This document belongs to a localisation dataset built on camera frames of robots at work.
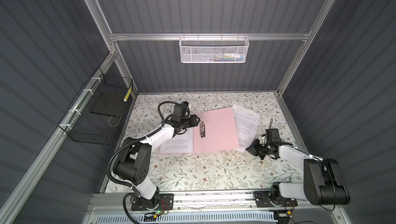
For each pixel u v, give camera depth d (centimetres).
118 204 75
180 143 94
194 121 81
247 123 103
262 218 70
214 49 123
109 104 79
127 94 81
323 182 85
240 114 108
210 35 87
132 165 46
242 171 83
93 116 72
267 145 68
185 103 83
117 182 47
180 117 71
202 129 98
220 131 93
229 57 92
